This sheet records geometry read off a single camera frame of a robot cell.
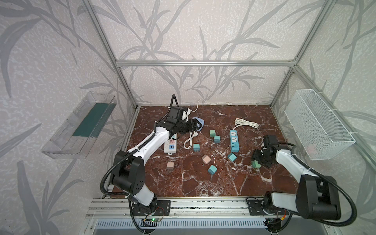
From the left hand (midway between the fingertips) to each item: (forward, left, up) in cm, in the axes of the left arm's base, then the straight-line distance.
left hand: (200, 122), depth 83 cm
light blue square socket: (+15, -1, -19) cm, 24 cm away
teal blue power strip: (-2, -23, -18) cm, 29 cm away
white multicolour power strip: (-6, +19, -18) cm, 27 cm away
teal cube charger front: (-21, -7, -18) cm, 29 cm away
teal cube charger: (0, -12, -20) cm, 23 cm away
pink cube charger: (-14, -4, -18) cm, 24 cm away
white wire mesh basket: (-15, -53, +15) cm, 57 cm away
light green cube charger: (+5, -9, -20) cm, 23 cm away
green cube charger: (-17, -33, -18) cm, 42 cm away
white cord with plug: (+1, +6, -20) cm, 21 cm away
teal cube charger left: (-7, +2, -18) cm, 20 cm away
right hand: (-12, -34, -17) cm, 40 cm away
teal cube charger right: (-13, -20, -18) cm, 30 cm away
